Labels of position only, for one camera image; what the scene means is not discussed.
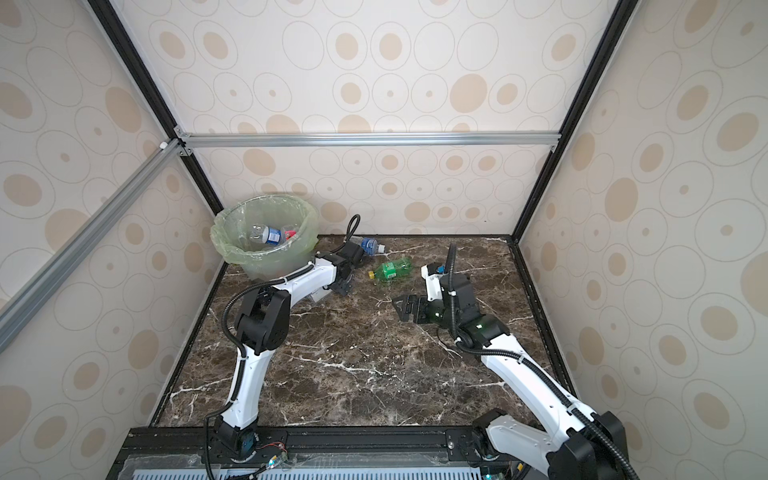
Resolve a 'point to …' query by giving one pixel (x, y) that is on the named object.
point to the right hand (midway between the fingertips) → (408, 300)
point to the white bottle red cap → (289, 233)
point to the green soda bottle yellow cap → (392, 270)
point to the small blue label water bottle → (267, 234)
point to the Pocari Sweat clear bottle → (370, 245)
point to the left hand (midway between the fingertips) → (336, 272)
